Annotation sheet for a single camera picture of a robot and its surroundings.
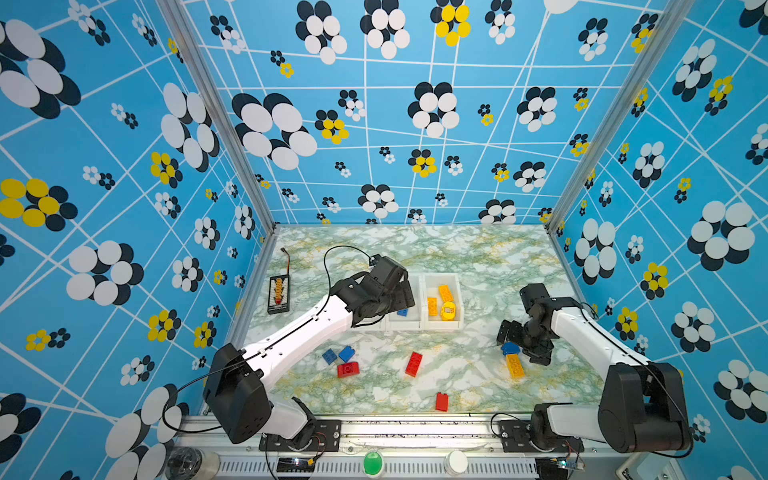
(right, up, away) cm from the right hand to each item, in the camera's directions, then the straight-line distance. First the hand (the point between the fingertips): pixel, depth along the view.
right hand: (514, 349), depth 85 cm
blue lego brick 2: (-49, -2, +3) cm, 49 cm away
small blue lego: (-4, +2, -7) cm, 8 cm away
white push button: (-21, -18, -21) cm, 35 cm away
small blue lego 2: (-54, -2, 0) cm, 54 cm away
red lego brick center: (-29, -4, -2) cm, 30 cm away
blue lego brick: (-32, +9, +8) cm, 34 cm away
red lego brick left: (-48, -5, -1) cm, 48 cm away
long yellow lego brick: (0, -4, -2) cm, 5 cm away
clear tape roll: (-78, -16, -23) cm, 83 cm away
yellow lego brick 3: (-18, +9, +8) cm, 22 cm away
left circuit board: (-59, -24, -13) cm, 65 cm away
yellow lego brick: (-17, +14, +13) cm, 26 cm away
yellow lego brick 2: (-22, +11, +10) cm, 27 cm away
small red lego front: (-22, -12, -6) cm, 26 cm away
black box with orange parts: (-73, +14, +13) cm, 76 cm away
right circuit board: (+3, -22, -17) cm, 28 cm away
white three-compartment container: (-25, +18, +8) cm, 32 cm away
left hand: (-32, +16, -6) cm, 36 cm away
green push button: (-39, -16, -23) cm, 49 cm away
